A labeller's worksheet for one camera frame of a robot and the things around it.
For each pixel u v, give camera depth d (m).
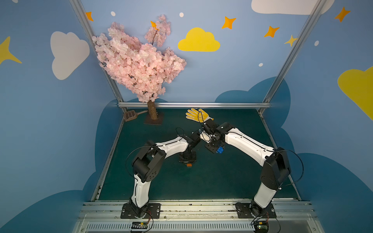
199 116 1.18
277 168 0.46
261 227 0.73
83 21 0.73
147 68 0.73
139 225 0.73
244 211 0.74
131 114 1.15
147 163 0.51
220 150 0.79
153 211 0.74
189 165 0.90
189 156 0.80
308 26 0.76
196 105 1.28
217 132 0.61
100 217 0.74
